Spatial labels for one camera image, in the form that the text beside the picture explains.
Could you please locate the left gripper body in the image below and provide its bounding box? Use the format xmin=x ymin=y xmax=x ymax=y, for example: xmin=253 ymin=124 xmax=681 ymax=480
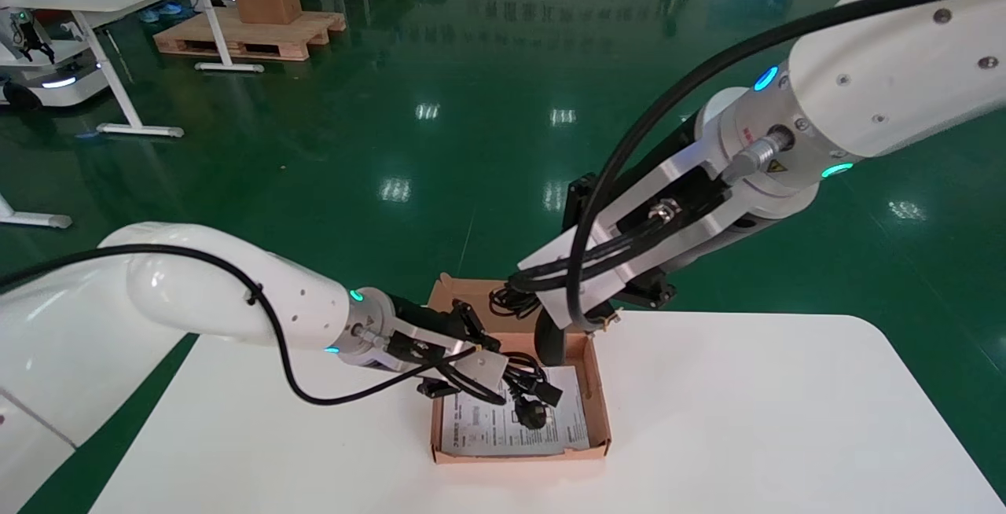
xmin=384 ymin=294 xmax=509 ymax=402

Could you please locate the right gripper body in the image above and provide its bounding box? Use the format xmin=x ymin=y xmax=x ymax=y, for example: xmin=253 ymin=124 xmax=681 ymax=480
xmin=517 ymin=146 xmax=744 ymax=332

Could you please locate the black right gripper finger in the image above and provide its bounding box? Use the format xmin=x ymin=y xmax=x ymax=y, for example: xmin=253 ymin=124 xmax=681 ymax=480
xmin=580 ymin=305 xmax=622 ymax=336

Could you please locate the black computer mouse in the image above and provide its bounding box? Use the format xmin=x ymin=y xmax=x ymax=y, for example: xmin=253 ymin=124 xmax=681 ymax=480
xmin=534 ymin=313 xmax=569 ymax=368

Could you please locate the black power cable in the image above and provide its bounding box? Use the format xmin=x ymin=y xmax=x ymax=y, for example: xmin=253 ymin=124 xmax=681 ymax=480
xmin=491 ymin=351 xmax=564 ymax=431

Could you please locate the brown cardboard storage box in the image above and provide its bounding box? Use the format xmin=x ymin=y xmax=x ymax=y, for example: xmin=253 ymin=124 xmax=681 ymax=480
xmin=428 ymin=273 xmax=613 ymax=465

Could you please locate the printed white instruction sheet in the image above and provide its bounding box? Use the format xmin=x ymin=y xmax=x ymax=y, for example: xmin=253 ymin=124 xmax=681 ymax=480
xmin=441 ymin=365 xmax=591 ymax=457

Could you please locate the large wooden pallet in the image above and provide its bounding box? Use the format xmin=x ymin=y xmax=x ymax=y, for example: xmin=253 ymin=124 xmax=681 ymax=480
xmin=154 ymin=9 xmax=347 ymax=64

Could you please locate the white mobile robot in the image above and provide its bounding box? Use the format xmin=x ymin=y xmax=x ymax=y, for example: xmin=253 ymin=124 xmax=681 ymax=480
xmin=0 ymin=0 xmax=111 ymax=112

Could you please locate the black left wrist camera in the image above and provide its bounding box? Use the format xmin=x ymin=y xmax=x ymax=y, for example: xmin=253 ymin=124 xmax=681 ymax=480
xmin=450 ymin=299 xmax=502 ymax=351

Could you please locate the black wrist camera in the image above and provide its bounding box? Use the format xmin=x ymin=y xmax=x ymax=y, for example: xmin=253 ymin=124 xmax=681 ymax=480
xmin=450 ymin=299 xmax=502 ymax=351
xmin=561 ymin=174 xmax=600 ymax=233

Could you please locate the black right wrist cable bundle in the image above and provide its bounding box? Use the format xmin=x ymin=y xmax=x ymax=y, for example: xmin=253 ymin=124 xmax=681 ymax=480
xmin=488 ymin=200 xmax=686 ymax=321

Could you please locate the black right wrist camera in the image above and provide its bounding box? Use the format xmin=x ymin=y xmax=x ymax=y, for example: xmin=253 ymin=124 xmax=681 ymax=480
xmin=561 ymin=174 xmax=600 ymax=233

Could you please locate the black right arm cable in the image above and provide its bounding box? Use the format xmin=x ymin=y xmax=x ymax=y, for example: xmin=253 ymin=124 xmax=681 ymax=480
xmin=566 ymin=0 xmax=1006 ymax=331

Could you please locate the white table leg frame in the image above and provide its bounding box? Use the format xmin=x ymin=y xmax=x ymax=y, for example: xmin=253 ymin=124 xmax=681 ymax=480
xmin=0 ymin=194 xmax=74 ymax=230

